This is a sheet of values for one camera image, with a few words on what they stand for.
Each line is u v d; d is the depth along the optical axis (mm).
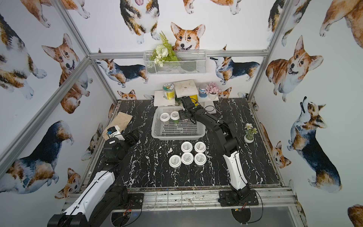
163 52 776
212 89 927
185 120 1054
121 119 1101
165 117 1007
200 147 874
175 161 818
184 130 1033
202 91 977
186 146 878
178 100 1095
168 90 951
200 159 819
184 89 975
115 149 616
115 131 712
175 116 1007
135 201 736
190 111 744
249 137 923
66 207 742
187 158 819
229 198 729
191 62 924
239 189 637
